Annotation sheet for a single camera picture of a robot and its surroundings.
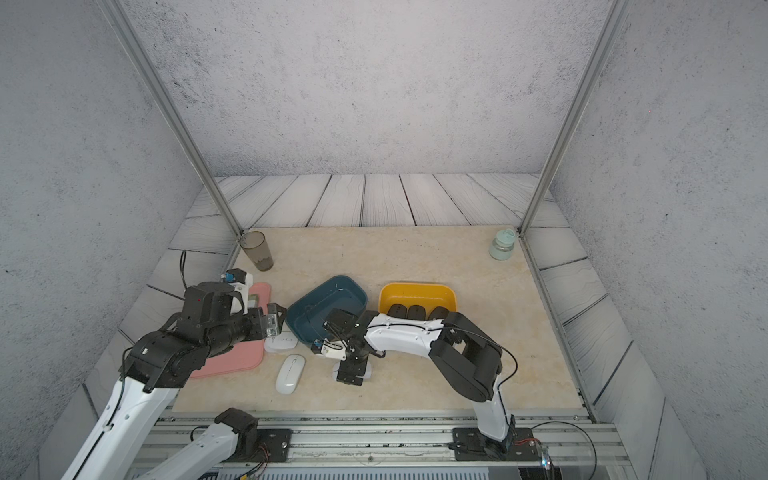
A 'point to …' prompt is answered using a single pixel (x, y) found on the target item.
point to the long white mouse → (290, 374)
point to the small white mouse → (280, 342)
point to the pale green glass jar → (502, 245)
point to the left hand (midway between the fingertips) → (275, 312)
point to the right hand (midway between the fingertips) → (351, 364)
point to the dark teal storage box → (306, 313)
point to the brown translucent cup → (253, 242)
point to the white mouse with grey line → (336, 371)
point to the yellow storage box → (428, 295)
